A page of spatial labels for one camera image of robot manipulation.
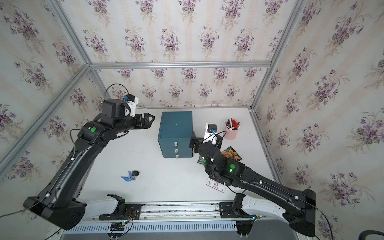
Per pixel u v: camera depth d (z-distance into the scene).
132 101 0.60
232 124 0.98
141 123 0.59
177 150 0.84
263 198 0.45
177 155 0.89
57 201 0.37
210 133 0.54
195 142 0.59
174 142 0.78
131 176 0.84
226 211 0.73
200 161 0.91
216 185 0.82
